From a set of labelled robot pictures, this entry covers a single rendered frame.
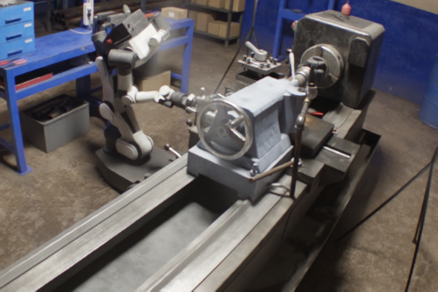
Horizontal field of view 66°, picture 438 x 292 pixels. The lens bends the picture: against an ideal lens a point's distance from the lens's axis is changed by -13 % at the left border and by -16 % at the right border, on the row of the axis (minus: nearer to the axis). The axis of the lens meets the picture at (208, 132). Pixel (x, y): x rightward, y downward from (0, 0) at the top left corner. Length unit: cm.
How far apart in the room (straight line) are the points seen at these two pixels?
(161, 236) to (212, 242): 24
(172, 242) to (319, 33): 159
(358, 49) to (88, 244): 180
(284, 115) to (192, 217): 55
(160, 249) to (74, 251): 33
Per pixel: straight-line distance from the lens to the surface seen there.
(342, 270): 251
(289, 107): 160
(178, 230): 146
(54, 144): 331
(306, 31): 248
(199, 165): 151
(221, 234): 130
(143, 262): 134
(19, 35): 291
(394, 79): 581
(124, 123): 270
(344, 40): 241
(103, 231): 130
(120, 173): 270
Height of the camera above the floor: 173
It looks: 29 degrees down
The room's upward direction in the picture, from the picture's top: 6 degrees clockwise
